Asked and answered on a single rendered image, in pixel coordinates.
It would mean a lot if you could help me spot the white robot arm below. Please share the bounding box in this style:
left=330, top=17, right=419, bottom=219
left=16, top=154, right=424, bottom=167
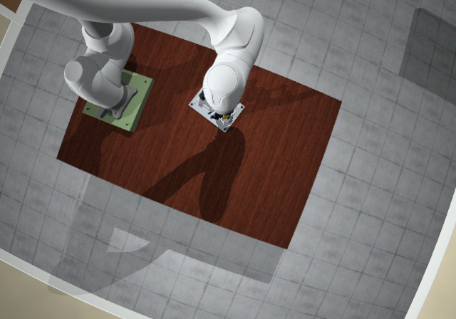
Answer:
left=27, top=0, right=264, bottom=119

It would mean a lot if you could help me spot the ball valve with yellow lever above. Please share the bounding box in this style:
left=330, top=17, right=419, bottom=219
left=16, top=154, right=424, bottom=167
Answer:
left=197, top=90, right=236, bottom=123

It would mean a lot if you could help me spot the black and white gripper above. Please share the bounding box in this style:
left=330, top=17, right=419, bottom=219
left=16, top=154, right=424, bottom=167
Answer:
left=208, top=111, right=231, bottom=120

